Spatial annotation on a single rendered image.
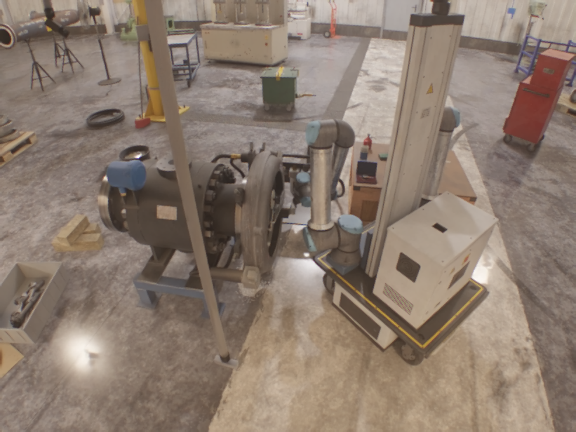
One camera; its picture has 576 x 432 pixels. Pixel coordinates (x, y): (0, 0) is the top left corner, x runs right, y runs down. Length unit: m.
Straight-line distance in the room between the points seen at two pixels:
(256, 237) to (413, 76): 1.08
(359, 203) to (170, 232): 1.49
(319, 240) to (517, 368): 1.49
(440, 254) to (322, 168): 0.70
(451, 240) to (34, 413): 2.45
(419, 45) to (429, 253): 0.90
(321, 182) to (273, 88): 3.62
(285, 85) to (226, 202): 3.40
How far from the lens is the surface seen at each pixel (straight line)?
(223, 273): 2.00
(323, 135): 1.70
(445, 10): 1.65
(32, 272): 3.20
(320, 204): 1.83
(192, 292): 2.28
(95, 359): 2.48
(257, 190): 1.82
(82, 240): 3.21
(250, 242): 1.84
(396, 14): 12.29
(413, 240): 1.71
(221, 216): 2.08
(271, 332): 2.29
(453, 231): 1.85
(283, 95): 5.30
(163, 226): 2.12
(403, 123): 1.63
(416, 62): 1.56
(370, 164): 2.87
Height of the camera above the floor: 1.92
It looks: 38 degrees down
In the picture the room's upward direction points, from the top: straight up
